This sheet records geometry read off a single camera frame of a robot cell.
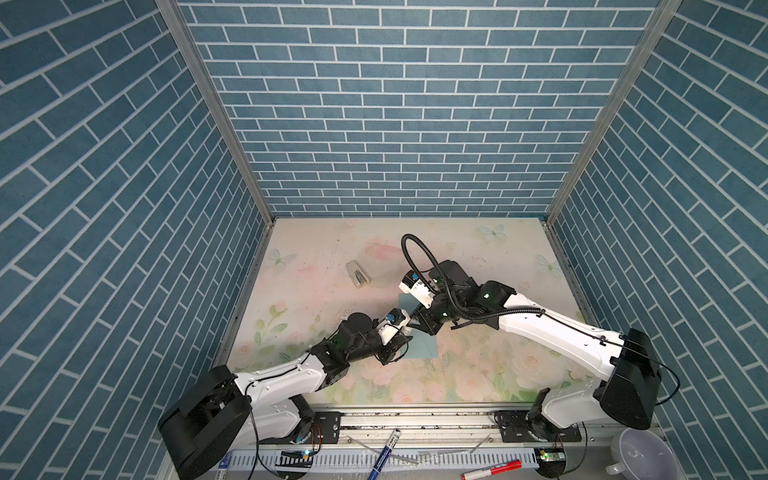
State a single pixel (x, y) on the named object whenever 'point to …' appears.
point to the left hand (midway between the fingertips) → (409, 334)
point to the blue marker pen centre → (385, 455)
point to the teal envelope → (422, 345)
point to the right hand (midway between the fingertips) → (405, 317)
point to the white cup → (642, 455)
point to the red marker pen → (497, 469)
